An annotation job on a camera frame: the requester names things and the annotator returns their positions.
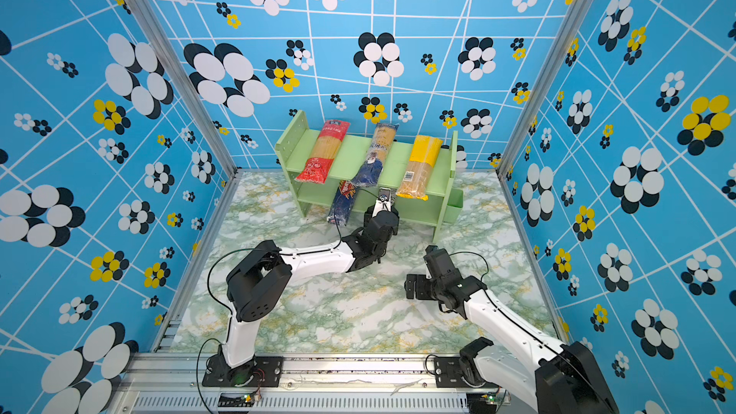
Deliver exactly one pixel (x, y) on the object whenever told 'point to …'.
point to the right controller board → (483, 402)
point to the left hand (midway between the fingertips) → (391, 203)
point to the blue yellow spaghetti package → (369, 172)
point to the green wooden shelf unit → (342, 171)
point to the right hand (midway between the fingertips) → (422, 283)
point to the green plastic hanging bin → (454, 206)
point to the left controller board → (239, 400)
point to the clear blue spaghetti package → (384, 193)
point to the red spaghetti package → (326, 149)
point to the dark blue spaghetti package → (343, 203)
